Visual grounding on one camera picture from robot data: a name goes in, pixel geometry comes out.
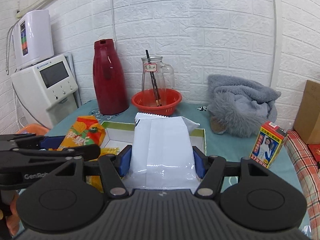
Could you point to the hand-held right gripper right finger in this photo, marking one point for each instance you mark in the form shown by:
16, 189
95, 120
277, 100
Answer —
198, 163

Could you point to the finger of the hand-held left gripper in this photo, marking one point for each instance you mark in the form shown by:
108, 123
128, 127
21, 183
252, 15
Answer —
50, 142
82, 151

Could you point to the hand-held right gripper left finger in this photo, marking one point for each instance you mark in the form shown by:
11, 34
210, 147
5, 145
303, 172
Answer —
125, 160

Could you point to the golden clear snack packet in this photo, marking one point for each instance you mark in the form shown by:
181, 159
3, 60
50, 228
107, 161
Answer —
110, 151

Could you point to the yellow orange snack packet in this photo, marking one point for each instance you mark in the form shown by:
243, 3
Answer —
82, 130

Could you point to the green cardboard box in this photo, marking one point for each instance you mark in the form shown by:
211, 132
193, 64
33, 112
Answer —
117, 137

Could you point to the yellow cake packet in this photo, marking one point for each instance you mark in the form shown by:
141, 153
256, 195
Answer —
93, 183

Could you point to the white snack packet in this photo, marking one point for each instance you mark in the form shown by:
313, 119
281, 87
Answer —
162, 150

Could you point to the orange plastic basin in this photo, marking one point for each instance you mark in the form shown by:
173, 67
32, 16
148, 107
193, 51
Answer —
32, 128

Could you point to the teal printed tablecloth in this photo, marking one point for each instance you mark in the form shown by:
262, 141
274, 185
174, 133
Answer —
225, 147

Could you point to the white appliance with screen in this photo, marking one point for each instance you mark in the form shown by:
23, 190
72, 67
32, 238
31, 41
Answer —
30, 90

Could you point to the red plastic basin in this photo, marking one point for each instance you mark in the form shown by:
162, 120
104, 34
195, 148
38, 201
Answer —
140, 102

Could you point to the grey fluffy blanket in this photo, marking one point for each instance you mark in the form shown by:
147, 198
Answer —
237, 105

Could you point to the yellow green drink carton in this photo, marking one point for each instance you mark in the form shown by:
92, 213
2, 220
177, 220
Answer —
267, 147

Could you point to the red thermos jug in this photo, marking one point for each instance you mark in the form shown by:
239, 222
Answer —
110, 85

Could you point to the dark chopstick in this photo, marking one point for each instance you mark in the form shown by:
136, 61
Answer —
152, 80
156, 90

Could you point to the glass pitcher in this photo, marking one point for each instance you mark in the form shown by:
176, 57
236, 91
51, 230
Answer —
162, 80

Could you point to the red plaid cloth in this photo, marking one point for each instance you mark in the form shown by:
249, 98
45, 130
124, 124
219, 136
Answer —
305, 180

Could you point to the white water purifier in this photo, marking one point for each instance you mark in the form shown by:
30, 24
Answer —
37, 35

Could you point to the red flat box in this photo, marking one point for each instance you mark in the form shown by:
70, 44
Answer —
315, 152

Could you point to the brown cardboard box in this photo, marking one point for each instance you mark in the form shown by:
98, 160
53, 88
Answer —
308, 115

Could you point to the white wall conduit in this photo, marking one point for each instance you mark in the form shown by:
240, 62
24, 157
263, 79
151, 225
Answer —
274, 30
114, 10

